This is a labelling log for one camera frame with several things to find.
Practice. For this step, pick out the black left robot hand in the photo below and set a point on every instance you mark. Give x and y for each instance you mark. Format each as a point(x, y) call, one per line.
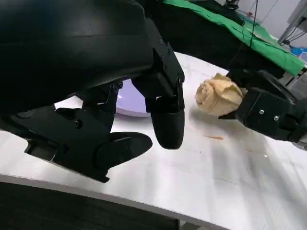
point(72, 48)

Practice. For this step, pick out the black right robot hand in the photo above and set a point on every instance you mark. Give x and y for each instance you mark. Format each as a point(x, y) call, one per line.
point(263, 110)

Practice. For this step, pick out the beige towel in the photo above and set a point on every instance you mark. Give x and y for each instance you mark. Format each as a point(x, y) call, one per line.
point(218, 95)

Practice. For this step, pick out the small wooden splinter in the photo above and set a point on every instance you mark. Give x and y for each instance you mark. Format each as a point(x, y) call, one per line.
point(213, 137)

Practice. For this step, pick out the green cloth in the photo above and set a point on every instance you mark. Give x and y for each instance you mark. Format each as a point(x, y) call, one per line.
point(263, 46)

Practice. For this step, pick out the lilac plate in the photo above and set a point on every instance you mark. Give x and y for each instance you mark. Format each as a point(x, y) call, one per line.
point(130, 103)

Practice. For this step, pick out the grey metal stand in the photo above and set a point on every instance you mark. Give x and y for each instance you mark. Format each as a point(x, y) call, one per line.
point(291, 21)

